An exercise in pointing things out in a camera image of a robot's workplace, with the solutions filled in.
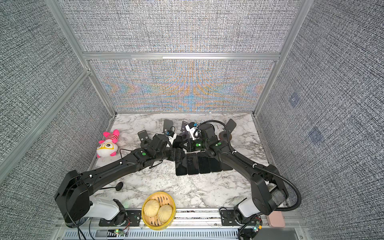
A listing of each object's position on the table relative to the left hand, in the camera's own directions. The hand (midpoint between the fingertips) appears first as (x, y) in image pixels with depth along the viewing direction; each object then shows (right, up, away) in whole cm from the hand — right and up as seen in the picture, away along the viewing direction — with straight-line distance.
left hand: (180, 151), depth 82 cm
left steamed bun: (-13, -24, -11) cm, 30 cm away
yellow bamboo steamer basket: (-12, -32, -11) cm, 36 cm away
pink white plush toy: (-45, +1, +11) cm, 46 cm away
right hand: (+1, +5, -1) cm, 5 cm away
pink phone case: (+46, -31, -10) cm, 56 cm away
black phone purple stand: (+7, -9, +10) cm, 15 cm away
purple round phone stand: (+1, +15, +18) cm, 24 cm away
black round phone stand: (-25, +8, +14) cm, 29 cm away
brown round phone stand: (-10, +15, +19) cm, 26 cm away
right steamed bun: (-6, -27, -12) cm, 30 cm away
